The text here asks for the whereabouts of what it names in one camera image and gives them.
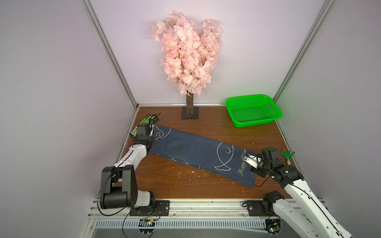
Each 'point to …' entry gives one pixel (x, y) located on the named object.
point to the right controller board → (273, 224)
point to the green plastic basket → (252, 110)
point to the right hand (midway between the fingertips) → (257, 156)
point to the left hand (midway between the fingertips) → (145, 132)
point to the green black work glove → (151, 119)
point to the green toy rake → (287, 154)
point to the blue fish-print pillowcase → (209, 157)
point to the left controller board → (147, 226)
